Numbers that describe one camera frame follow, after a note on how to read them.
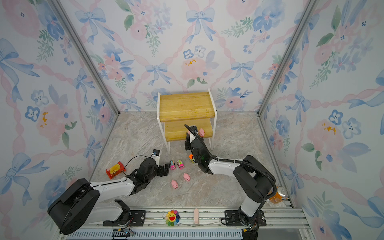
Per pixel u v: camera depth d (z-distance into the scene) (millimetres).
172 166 896
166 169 818
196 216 732
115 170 876
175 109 766
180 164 900
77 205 423
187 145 779
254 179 465
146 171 677
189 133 859
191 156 925
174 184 835
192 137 735
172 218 734
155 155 778
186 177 856
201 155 667
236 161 516
